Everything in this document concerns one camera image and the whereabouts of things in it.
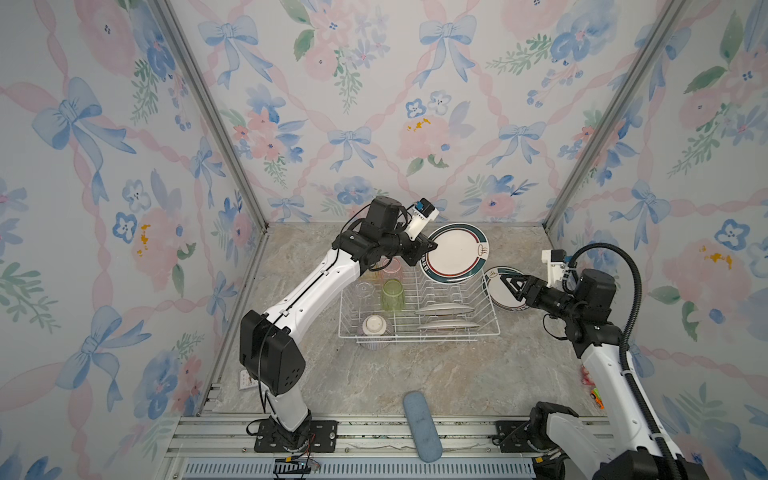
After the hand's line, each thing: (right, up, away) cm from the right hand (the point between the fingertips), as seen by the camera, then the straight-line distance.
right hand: (507, 278), depth 76 cm
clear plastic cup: (-37, -5, +13) cm, 40 cm away
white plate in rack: (-13, -13, +5) cm, 19 cm away
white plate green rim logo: (-14, -10, +10) cm, 20 cm away
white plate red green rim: (-12, +7, 0) cm, 13 cm away
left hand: (-18, +9, -1) cm, 21 cm away
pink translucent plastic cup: (-28, +1, +17) cm, 33 cm away
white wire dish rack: (-26, -16, +18) cm, 35 cm away
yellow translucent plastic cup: (-36, -1, +22) cm, 42 cm away
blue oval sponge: (-21, -38, -4) cm, 43 cm away
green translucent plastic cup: (-29, -6, +12) cm, 32 cm away
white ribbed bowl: (-34, -14, +10) cm, 38 cm away
